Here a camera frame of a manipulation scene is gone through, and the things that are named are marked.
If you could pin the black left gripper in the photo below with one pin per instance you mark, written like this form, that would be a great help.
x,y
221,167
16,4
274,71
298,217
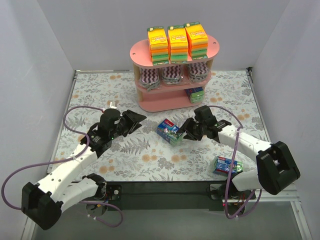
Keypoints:
x,y
126,122

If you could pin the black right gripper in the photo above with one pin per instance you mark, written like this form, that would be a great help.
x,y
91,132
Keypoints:
x,y
194,128

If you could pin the blue green sponge pack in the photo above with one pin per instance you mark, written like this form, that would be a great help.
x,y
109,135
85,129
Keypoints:
x,y
169,132
221,166
195,95

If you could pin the striped pink sponge pack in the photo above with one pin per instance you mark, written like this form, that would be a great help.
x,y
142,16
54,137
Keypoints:
x,y
197,72
171,75
149,78

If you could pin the orange sponge pack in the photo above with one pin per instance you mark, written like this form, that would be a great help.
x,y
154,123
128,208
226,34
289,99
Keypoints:
x,y
158,45
197,40
178,43

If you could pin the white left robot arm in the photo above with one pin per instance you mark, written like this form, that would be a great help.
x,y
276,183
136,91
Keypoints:
x,y
45,201

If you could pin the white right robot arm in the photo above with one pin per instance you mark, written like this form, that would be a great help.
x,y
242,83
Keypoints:
x,y
276,168

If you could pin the pink three-tier shelf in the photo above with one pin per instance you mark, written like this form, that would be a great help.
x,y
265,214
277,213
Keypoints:
x,y
168,97

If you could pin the floral patterned table mat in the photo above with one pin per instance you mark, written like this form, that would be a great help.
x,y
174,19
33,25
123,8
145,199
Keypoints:
x,y
144,155

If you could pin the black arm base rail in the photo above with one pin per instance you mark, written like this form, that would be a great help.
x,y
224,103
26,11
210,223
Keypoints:
x,y
148,195

